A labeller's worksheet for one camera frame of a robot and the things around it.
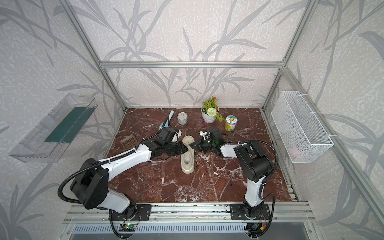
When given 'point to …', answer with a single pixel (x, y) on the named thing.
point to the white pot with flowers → (210, 111)
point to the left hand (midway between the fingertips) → (190, 146)
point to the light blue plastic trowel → (170, 115)
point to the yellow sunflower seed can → (231, 122)
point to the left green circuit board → (127, 227)
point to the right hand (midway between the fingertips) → (189, 141)
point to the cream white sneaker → (187, 158)
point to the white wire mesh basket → (302, 135)
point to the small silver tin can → (182, 118)
